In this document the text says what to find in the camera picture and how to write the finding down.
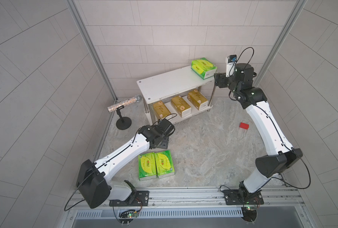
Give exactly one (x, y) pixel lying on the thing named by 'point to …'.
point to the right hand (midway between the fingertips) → (220, 71)
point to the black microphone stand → (123, 123)
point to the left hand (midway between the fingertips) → (163, 142)
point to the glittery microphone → (137, 98)
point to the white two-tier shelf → (161, 87)
